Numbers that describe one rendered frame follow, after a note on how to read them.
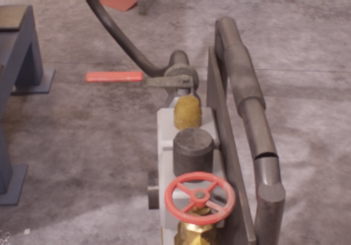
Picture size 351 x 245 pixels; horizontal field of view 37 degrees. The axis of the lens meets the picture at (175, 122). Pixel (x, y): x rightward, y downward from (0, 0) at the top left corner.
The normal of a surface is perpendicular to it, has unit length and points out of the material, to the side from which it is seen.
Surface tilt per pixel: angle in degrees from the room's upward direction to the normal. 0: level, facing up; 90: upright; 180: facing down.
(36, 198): 0
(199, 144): 0
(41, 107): 0
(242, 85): 26
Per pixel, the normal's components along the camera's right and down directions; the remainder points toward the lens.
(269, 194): -0.07, -0.67
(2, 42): 0.00, -0.81
